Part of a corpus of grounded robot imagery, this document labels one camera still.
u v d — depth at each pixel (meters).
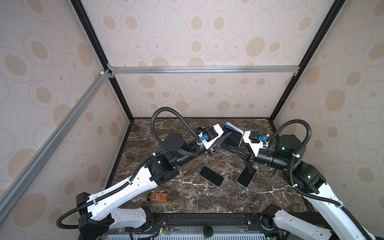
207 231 0.63
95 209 0.38
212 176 0.90
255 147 0.48
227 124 0.50
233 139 0.49
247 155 0.51
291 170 0.42
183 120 1.21
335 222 0.40
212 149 0.45
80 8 0.68
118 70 0.91
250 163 0.50
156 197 0.78
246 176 0.89
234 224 0.75
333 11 0.69
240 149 0.52
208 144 0.44
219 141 0.46
